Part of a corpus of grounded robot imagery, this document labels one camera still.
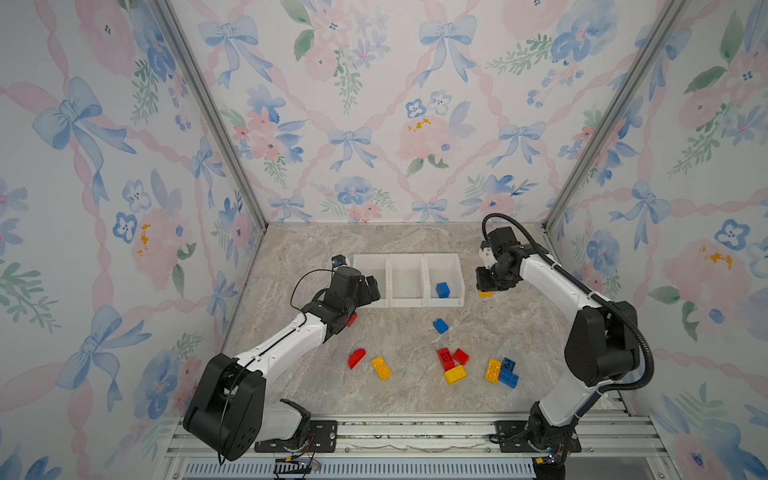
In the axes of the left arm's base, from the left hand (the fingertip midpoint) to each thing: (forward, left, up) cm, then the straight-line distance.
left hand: (366, 282), depth 87 cm
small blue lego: (-7, -23, -14) cm, 28 cm away
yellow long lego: (-20, -5, -13) cm, 25 cm away
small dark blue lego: (-19, -41, -12) cm, 47 cm away
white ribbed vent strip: (-43, -3, -14) cm, 46 cm away
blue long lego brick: (-23, -40, -13) cm, 48 cm away
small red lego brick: (-16, -28, -14) cm, 35 cm away
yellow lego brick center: (-22, -26, -13) cm, 36 cm away
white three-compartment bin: (+9, -14, -12) cm, 20 cm away
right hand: (+3, -36, -4) cm, 36 cm away
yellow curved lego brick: (0, -36, -5) cm, 36 cm away
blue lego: (+5, -25, -12) cm, 28 cm away
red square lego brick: (-4, +5, -15) cm, 16 cm away
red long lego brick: (-17, -23, -13) cm, 32 cm away
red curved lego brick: (-17, +2, -12) cm, 21 cm away
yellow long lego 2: (-20, -36, -13) cm, 44 cm away
